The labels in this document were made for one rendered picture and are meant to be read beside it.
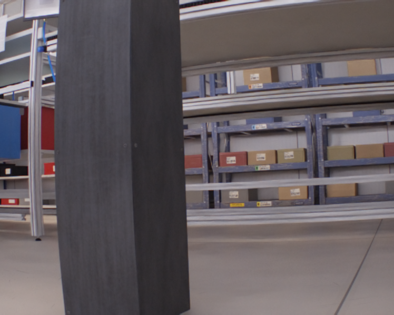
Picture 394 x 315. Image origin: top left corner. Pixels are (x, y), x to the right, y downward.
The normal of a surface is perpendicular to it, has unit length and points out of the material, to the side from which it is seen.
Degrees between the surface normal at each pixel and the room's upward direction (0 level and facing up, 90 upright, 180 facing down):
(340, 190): 90
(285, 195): 90
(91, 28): 90
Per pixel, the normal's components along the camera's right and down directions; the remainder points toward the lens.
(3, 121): 0.91, -0.06
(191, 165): -0.42, -0.04
